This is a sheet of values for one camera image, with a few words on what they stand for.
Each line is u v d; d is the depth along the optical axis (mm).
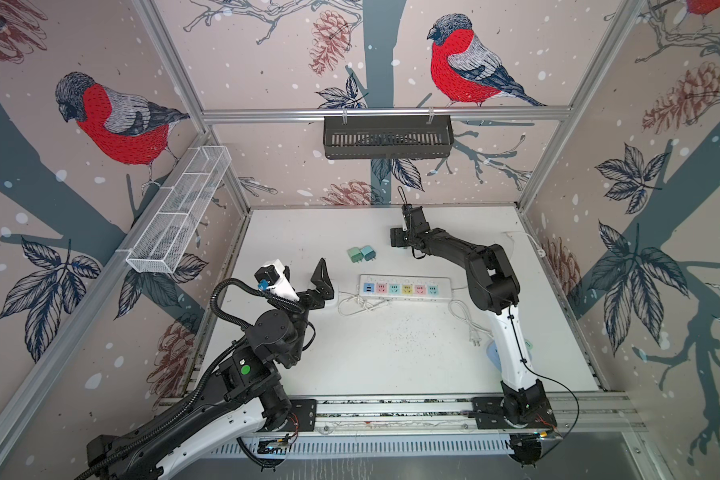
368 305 925
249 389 477
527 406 635
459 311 919
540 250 1104
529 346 785
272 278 520
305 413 737
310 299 563
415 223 875
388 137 1037
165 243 713
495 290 615
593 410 765
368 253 1037
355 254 1037
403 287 951
